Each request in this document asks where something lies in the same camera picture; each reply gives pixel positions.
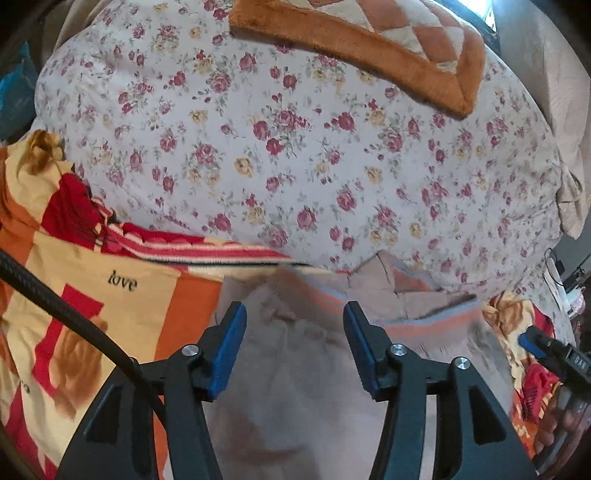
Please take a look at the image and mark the beige quilted cloth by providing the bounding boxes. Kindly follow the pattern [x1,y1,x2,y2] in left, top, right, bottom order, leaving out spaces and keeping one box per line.
[480,0,591,240]

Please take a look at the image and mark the floral bed quilt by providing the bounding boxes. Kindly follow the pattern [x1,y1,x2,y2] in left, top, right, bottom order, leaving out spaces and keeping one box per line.
[34,0,570,296]

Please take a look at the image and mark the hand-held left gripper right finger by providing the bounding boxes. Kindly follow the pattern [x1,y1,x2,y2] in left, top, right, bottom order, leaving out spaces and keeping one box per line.
[343,300,539,480]

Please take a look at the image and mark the person's right hand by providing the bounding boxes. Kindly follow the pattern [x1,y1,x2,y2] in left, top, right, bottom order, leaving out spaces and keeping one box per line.
[536,392,583,460]

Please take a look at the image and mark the red cream orange fleece blanket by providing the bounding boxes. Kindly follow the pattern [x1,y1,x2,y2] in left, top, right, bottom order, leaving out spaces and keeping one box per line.
[0,129,561,480]

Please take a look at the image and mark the blue cloth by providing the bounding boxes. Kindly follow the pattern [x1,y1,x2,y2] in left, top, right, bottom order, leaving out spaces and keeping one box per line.
[0,54,40,141]

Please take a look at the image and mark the black braided cable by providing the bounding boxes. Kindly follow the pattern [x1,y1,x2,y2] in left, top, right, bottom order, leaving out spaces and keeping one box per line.
[0,249,168,418]

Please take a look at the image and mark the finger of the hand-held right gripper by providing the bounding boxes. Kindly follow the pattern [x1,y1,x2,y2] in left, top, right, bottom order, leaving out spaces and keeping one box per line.
[517,325,563,371]

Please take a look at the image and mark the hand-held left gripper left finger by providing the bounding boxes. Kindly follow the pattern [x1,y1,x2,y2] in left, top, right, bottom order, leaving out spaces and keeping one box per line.
[55,301,249,480]

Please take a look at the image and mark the orange brown checkered plush blanket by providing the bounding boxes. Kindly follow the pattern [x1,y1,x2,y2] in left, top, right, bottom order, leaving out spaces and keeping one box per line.
[229,0,486,121]

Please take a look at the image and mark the beige jacket with striped cuffs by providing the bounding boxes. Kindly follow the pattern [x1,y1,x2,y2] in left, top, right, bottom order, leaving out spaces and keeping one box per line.
[203,251,514,480]

